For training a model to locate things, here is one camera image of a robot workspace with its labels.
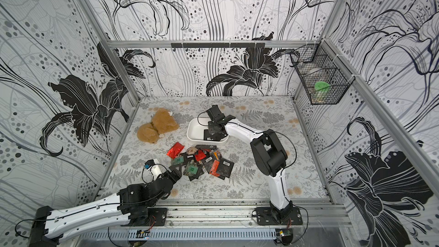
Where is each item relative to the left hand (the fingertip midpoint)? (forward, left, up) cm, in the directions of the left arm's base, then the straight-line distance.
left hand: (180, 173), depth 80 cm
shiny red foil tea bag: (+14, +6, -4) cm, 16 cm away
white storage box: (+28, -3, -6) cm, 28 cm away
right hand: (+29, -16, +1) cm, 33 cm away
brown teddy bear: (+28, +15, +3) cm, 32 cm away
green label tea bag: (+4, -4, -5) cm, 7 cm away
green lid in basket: (+33, -66, +28) cm, 79 cm away
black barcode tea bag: (+5, -22, -4) cm, 23 cm away
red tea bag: (+10, -8, -2) cm, 14 cm away
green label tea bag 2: (+9, +4, -6) cm, 12 cm away
